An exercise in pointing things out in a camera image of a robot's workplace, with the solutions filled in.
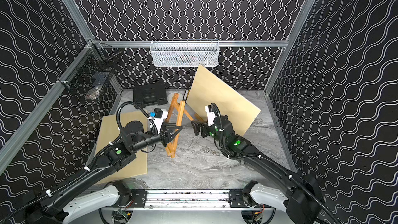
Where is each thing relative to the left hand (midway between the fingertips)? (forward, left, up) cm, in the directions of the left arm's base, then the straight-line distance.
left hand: (180, 124), depth 64 cm
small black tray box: (+47, +4, -30) cm, 56 cm away
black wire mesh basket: (+36, +61, -5) cm, 71 cm away
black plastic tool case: (+40, +30, -26) cm, 56 cm away
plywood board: (+14, +52, -33) cm, 63 cm away
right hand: (+9, -8, -8) cm, 15 cm away
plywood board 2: (+31, -10, -9) cm, 33 cm away
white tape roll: (+43, +17, -31) cm, 56 cm away
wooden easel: (+2, +2, +2) cm, 4 cm away
